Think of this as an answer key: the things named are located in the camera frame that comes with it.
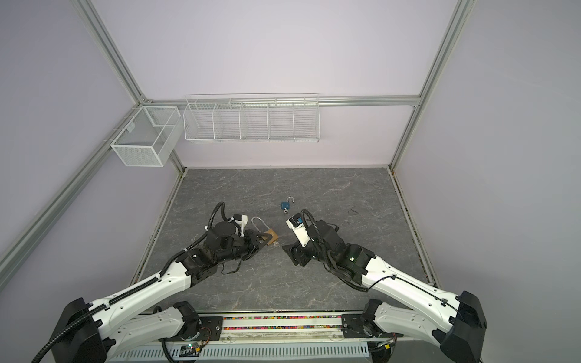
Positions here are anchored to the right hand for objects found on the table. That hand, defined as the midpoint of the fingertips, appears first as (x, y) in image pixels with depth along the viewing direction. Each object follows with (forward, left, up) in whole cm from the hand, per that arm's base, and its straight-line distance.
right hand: (291, 242), depth 73 cm
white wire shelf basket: (+54, +18, +11) cm, 58 cm away
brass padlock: (+5, +8, -2) cm, 10 cm away
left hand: (+1, +7, -1) cm, 7 cm away
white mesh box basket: (+50, +65, +5) cm, 82 cm away
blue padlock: (+29, +4, -18) cm, 34 cm away
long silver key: (+25, +5, -18) cm, 31 cm away
